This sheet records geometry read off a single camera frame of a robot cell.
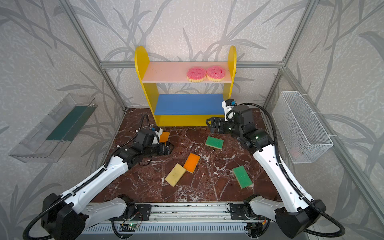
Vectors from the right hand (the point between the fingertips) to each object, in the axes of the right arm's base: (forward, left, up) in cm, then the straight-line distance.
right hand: (213, 119), depth 69 cm
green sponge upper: (+7, -3, -33) cm, 34 cm away
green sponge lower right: (-16, -17, -33) cm, 40 cm away
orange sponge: (-6, +12, -33) cm, 36 cm away
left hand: (-5, +23, -17) cm, 29 cm away
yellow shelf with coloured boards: (+25, +21, -19) cm, 37 cm away
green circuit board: (-38, +39, -33) cm, 63 cm away
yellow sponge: (-15, +21, -31) cm, 40 cm away
